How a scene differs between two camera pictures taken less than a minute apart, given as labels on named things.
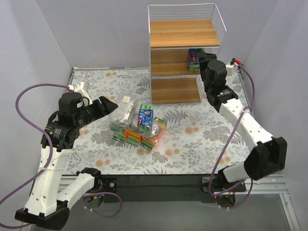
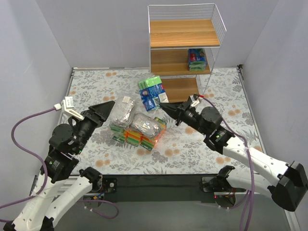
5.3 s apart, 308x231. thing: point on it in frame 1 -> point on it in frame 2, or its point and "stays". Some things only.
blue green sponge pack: x=194 y=61 stays
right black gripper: x=205 y=57 -> x=182 y=112
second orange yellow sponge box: x=147 y=143 stays
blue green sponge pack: x=145 y=119 -> x=153 y=93
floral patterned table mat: x=198 y=139 stays
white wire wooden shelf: x=173 y=29 stays
